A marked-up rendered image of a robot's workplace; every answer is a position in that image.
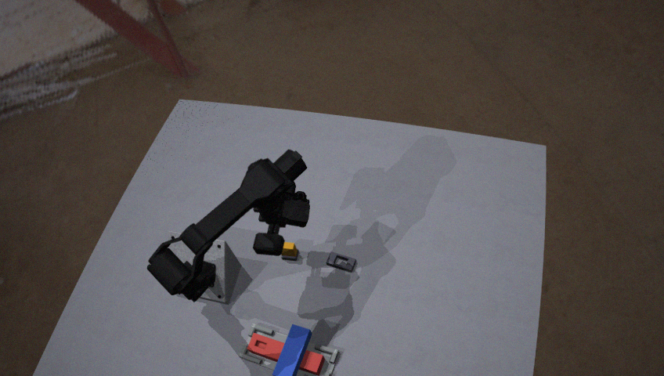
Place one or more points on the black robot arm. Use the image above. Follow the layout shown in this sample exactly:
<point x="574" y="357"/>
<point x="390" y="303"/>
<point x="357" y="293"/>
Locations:
<point x="262" y="187"/>

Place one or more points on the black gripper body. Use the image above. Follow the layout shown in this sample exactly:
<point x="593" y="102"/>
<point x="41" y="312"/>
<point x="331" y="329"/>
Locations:
<point x="271" y="243"/>

